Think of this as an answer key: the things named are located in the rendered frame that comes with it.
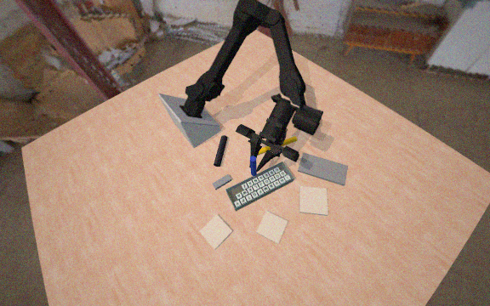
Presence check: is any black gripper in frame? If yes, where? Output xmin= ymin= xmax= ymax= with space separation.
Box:
xmin=236 ymin=116 xmax=299 ymax=172

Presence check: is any dark blue stylus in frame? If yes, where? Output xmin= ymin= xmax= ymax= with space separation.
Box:
xmin=250 ymin=156 xmax=257 ymax=176

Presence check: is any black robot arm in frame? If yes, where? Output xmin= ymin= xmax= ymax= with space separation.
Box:
xmin=180 ymin=0 xmax=323 ymax=135

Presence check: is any grey keyboard with white letter keys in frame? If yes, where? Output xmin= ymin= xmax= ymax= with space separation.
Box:
xmin=225 ymin=161 xmax=294 ymax=211

